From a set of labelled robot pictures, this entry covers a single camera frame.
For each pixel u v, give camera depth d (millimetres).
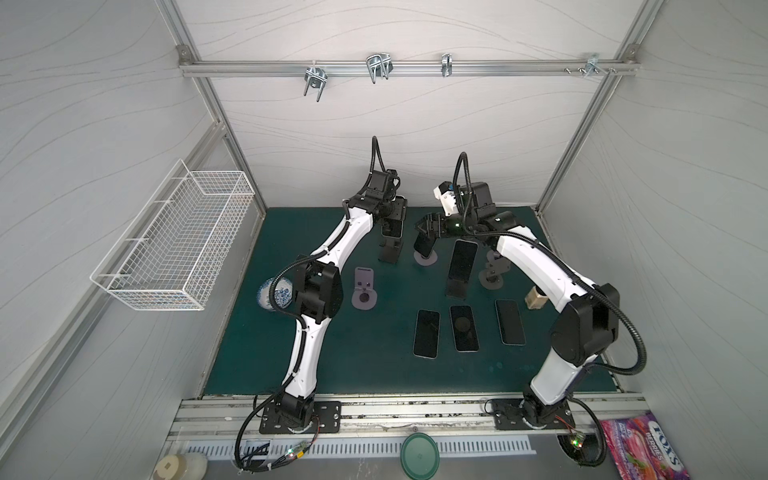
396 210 880
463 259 879
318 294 576
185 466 614
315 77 788
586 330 459
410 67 798
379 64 764
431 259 1051
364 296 955
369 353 842
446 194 748
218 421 749
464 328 889
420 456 605
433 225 734
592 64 765
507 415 734
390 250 1062
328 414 737
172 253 685
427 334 875
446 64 783
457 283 980
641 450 675
